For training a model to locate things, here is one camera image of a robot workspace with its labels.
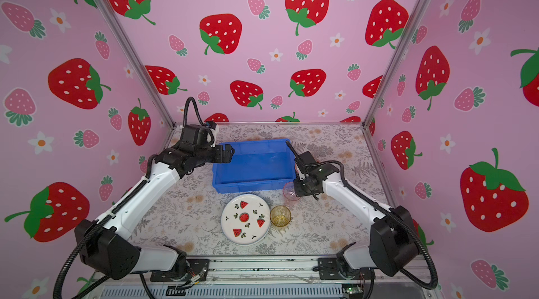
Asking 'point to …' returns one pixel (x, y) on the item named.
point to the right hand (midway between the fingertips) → (298, 189)
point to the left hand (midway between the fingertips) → (224, 148)
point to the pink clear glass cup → (289, 192)
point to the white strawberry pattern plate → (245, 219)
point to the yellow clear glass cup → (280, 215)
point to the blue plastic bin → (255, 165)
